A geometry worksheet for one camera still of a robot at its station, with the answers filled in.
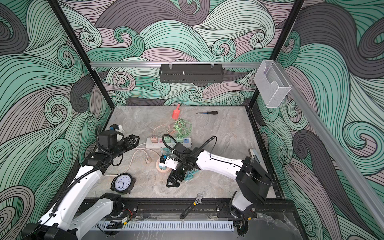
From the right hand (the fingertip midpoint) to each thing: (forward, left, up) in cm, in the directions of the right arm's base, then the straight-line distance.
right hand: (171, 177), depth 76 cm
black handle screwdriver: (+53, -24, -8) cm, 59 cm away
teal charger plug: (+18, +6, -6) cm, 20 cm away
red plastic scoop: (+51, +2, -7) cm, 52 cm away
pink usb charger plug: (+24, +13, -1) cm, 27 cm away
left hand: (+17, +21, +12) cm, 29 cm away
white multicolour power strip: (+24, -7, -4) cm, 25 cm away
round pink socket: (+8, +9, -5) cm, 13 cm away
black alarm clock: (-2, +27, -5) cm, 28 cm away
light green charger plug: (+24, -3, -1) cm, 24 cm away
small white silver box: (+17, -49, -6) cm, 52 cm away
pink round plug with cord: (+12, +16, -5) cm, 20 cm away
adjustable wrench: (-9, -13, -7) cm, 18 cm away
